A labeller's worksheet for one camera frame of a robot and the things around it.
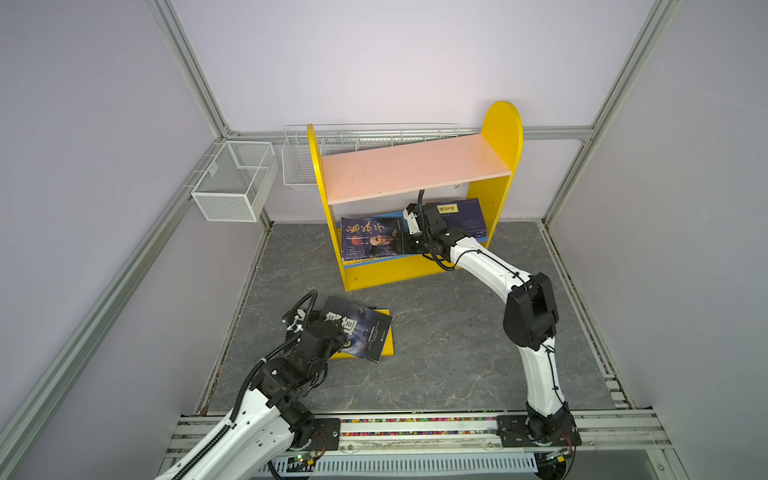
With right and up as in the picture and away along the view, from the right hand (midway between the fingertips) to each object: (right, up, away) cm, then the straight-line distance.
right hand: (398, 243), depth 93 cm
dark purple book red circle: (-9, +2, +1) cm, 9 cm away
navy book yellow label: (+22, +9, +4) cm, 24 cm away
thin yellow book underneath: (-16, -32, -10) cm, 37 cm away
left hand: (-16, -24, -15) cm, 33 cm away
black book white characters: (-10, -26, -6) cm, 28 cm away
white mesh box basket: (-54, +19, +5) cm, 58 cm away
